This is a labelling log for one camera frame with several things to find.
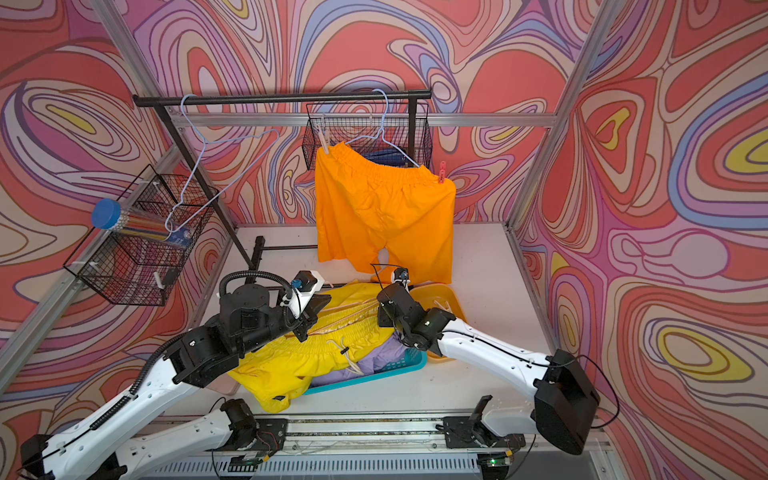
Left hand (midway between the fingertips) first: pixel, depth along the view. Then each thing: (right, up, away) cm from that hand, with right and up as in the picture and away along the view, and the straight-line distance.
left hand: (331, 298), depth 64 cm
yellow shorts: (-12, -17, +2) cm, 21 cm away
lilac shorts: (+12, -17, +15) cm, 26 cm away
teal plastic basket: (+17, -22, +20) cm, 34 cm away
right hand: (+12, -7, +17) cm, 22 cm away
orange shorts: (+6, +23, +14) cm, 28 cm away
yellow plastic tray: (+30, -4, +31) cm, 43 cm away
